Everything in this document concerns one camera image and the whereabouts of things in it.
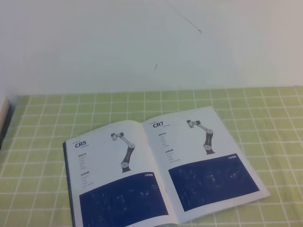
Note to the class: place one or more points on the green checked tablecloth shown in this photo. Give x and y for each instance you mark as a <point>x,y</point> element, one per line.
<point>267,124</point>

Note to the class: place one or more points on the blue robot catalogue book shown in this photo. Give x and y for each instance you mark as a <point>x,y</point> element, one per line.
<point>169,169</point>

